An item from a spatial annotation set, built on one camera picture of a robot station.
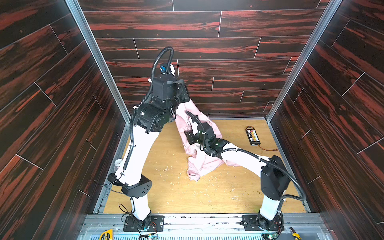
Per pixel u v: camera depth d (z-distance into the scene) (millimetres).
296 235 696
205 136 626
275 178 465
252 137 1074
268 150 1021
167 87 411
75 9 665
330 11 675
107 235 690
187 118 676
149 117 397
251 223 732
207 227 734
